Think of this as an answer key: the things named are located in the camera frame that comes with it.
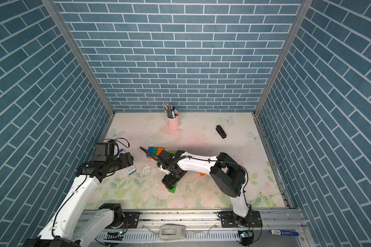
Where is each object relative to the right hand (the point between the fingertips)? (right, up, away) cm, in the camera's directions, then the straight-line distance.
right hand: (172, 183), depth 84 cm
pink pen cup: (-2, +34, +25) cm, 42 cm away
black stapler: (+31, +28, +23) cm, 48 cm away
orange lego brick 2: (+17, +4, +5) cm, 18 cm away
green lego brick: (+1, -3, -2) cm, 3 cm away
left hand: (-21, +14, -4) cm, 26 cm away
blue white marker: (+52, -17, -15) cm, 57 cm away
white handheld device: (+2, -16, -15) cm, 22 cm away
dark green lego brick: (-12, +17, +12) cm, 24 cm away
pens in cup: (-4, +41, +21) cm, 46 cm away
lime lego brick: (+2, +20, -17) cm, 26 cm away
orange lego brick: (-10, +16, +12) cm, 22 cm away
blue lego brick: (-15, +17, +13) cm, 27 cm away
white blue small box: (-25, +6, +5) cm, 26 cm away
